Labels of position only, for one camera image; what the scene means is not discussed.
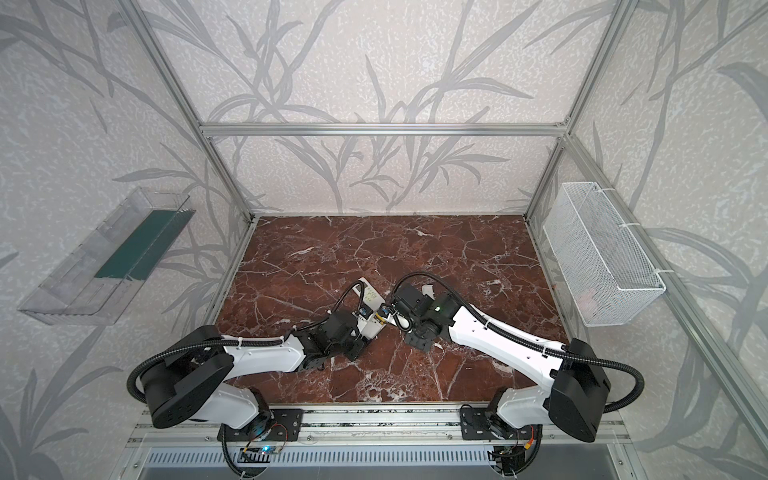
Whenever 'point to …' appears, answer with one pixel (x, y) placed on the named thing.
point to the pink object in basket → (586, 302)
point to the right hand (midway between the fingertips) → (417, 318)
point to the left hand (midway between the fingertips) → (369, 328)
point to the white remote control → (365, 310)
